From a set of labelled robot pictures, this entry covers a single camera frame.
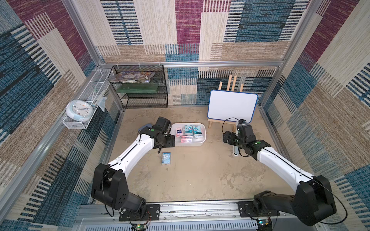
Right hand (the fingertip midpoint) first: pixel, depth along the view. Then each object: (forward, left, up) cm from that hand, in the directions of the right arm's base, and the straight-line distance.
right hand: (229, 134), depth 87 cm
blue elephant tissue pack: (-10, +38, -11) cm, 41 cm away
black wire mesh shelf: (+40, +60, -8) cm, 72 cm away
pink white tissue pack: (+1, +26, -5) cm, 26 cm away
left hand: (-4, +36, -1) cm, 37 cm away
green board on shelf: (+33, +59, +10) cm, 68 cm away
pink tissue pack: (+10, +31, -11) cm, 34 cm away
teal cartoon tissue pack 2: (+9, +18, -8) cm, 22 cm away
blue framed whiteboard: (+17, -3, +7) cm, 19 cm away
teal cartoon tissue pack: (+9, +24, -8) cm, 27 cm away
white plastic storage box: (+2, +19, -12) cm, 23 cm away
